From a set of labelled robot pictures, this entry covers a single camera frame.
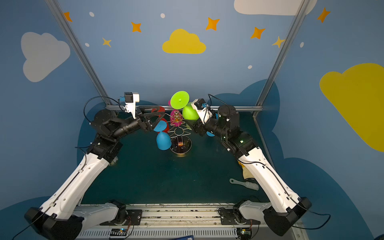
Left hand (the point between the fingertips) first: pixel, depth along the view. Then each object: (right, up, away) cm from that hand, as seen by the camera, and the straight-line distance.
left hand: (160, 108), depth 58 cm
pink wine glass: (+4, -2, +20) cm, 21 cm away
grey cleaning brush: (+43, -40, +27) cm, 65 cm away
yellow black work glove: (+45, -36, +30) cm, 65 cm away
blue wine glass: (-3, -15, +23) cm, 27 cm away
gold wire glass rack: (+5, -18, +42) cm, 46 cm away
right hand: (+13, -1, +4) cm, 14 cm away
